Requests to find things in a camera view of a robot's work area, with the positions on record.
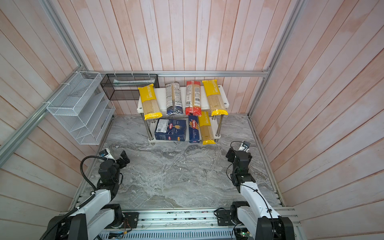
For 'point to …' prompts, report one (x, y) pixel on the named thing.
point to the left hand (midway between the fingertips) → (119, 156)
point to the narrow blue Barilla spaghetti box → (194, 132)
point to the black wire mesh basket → (125, 86)
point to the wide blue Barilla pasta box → (171, 130)
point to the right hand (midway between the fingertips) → (238, 148)
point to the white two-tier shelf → (216, 120)
